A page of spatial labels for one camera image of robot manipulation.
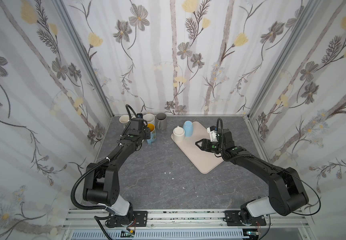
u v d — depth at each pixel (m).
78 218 0.75
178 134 1.00
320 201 0.40
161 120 1.05
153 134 0.99
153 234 0.70
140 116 0.80
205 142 0.78
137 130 0.69
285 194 0.44
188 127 1.02
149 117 1.12
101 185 0.44
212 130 0.80
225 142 0.68
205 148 0.76
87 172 0.43
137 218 0.73
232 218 0.74
